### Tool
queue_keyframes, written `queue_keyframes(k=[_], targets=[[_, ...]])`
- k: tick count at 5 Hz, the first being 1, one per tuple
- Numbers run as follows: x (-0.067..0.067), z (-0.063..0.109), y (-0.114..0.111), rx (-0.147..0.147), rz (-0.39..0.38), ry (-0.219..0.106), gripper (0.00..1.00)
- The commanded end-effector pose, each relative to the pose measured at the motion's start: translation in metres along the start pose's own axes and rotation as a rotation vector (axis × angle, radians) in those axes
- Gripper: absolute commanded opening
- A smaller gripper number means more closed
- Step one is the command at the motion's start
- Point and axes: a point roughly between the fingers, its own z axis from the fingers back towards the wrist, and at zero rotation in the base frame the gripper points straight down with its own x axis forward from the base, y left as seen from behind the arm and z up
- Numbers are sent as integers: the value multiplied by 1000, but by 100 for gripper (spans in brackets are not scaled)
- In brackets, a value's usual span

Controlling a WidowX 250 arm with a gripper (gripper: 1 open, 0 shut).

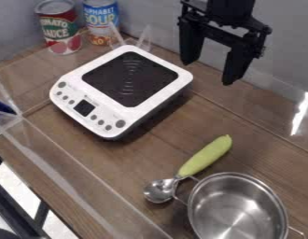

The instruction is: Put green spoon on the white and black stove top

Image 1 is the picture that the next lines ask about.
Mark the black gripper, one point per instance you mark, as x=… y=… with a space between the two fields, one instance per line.
x=226 y=22

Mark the green handled metal spoon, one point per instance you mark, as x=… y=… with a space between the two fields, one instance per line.
x=158 y=191

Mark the stainless steel pot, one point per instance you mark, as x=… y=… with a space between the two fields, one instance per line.
x=233 y=206

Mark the white and black stove top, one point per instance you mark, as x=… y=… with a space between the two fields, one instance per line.
x=113 y=92

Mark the clear acrylic stand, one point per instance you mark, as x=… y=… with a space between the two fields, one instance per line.
x=118 y=40

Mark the alphabet soup can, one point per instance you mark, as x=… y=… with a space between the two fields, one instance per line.
x=101 y=13

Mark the tomato sauce can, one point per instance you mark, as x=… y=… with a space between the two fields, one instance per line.
x=60 y=28

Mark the clear acrylic barrier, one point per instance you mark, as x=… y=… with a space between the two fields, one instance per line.
x=93 y=209

